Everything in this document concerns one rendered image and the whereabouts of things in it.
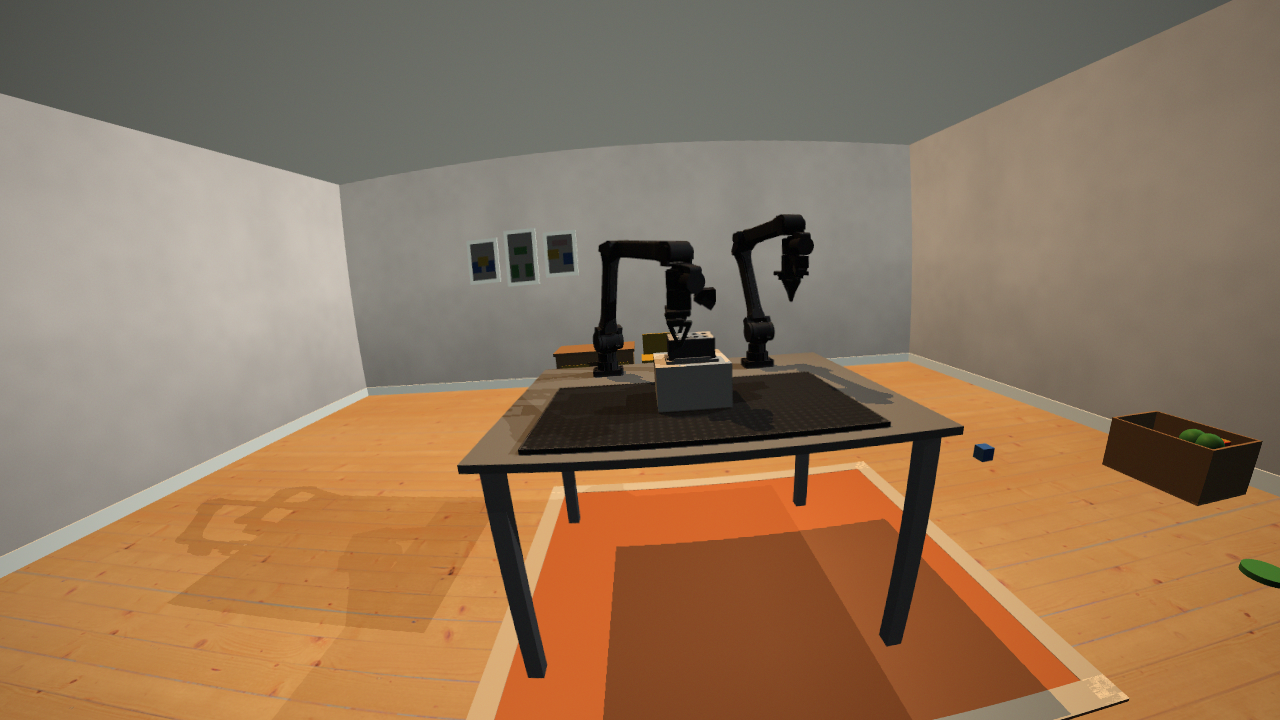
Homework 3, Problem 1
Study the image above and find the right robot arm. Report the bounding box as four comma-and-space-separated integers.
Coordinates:
593, 240, 716, 375

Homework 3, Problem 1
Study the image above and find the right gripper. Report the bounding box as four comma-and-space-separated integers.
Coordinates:
664, 290, 692, 347

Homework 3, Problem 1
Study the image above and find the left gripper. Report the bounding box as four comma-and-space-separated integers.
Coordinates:
774, 272, 803, 302

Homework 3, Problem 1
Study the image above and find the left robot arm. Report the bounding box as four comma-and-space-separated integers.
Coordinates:
731, 214, 814, 366

